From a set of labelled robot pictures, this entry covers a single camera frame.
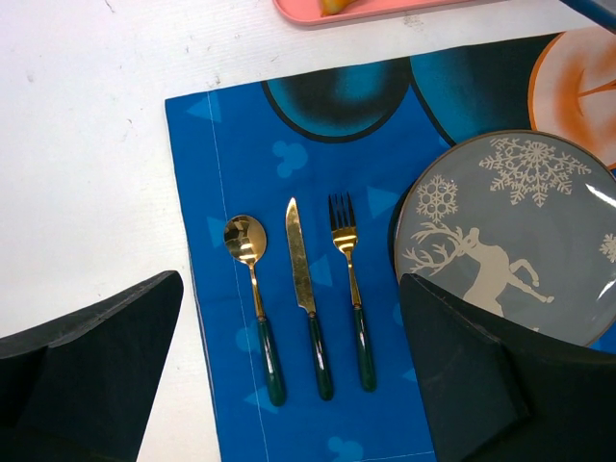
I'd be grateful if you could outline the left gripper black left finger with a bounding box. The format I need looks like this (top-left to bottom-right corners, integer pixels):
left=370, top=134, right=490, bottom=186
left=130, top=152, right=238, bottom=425
left=1, top=270, right=184, bottom=461

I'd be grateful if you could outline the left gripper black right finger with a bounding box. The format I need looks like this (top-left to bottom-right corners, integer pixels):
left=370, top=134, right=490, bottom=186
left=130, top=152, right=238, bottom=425
left=399, top=274, right=615, bottom=461

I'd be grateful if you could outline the grey reindeer plate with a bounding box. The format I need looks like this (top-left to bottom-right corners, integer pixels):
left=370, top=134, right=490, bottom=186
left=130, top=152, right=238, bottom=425
left=393, top=130, right=615, bottom=347

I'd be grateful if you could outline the blue cartoon placemat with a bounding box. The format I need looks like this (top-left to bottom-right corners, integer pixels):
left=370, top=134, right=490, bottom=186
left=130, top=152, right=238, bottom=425
left=166, top=27, right=615, bottom=461

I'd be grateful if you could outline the large croissant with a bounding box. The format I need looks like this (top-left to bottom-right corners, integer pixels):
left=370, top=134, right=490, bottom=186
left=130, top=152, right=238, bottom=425
left=319, top=0, right=356, bottom=16

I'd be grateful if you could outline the pink rectangular tray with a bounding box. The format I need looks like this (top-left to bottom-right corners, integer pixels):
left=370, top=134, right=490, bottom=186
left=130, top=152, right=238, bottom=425
left=272, top=0, right=499, bottom=29

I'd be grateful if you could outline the gold spoon green handle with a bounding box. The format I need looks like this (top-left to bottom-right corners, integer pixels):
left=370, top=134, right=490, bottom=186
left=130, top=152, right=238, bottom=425
left=223, top=215, right=287, bottom=407

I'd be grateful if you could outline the gold fork green handle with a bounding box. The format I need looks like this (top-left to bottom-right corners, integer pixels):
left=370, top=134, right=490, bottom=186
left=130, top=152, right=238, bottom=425
left=328, top=192, right=377, bottom=392

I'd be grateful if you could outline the gold knife green handle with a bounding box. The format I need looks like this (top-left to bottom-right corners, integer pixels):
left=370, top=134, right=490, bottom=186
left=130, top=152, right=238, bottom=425
left=285, top=197, right=334, bottom=400

